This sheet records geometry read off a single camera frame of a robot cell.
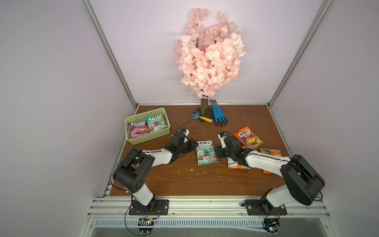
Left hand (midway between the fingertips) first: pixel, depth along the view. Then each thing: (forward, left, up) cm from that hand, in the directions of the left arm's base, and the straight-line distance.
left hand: (200, 143), depth 89 cm
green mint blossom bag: (-4, -3, -4) cm, 7 cm away
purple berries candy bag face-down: (+11, +43, -2) cm, 45 cm away
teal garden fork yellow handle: (+27, +2, -6) cm, 28 cm away
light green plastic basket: (+7, +33, -4) cm, 34 cm away
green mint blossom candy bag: (+18, +31, -3) cm, 36 cm away
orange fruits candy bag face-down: (-2, -44, -6) cm, 45 cm away
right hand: (-1, -11, -2) cm, 11 cm away
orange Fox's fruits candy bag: (+7, -32, -6) cm, 33 cm away
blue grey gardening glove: (+27, -15, -5) cm, 31 cm away
